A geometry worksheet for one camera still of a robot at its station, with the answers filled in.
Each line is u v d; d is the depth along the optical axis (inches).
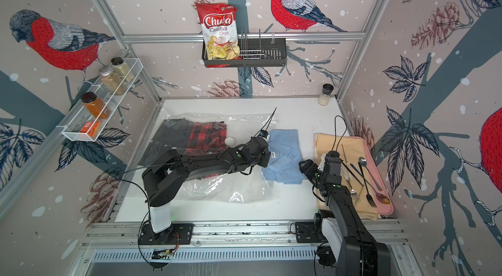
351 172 34.5
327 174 26.4
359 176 34.5
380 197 32.0
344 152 37.4
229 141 38.5
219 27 32.0
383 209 30.9
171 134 39.9
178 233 28.7
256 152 27.1
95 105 26.1
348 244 16.0
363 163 36.3
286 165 35.5
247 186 33.1
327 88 43.5
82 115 27.1
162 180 18.7
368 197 32.2
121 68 31.5
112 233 30.0
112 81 29.7
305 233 28.7
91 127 25.4
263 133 31.3
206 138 38.5
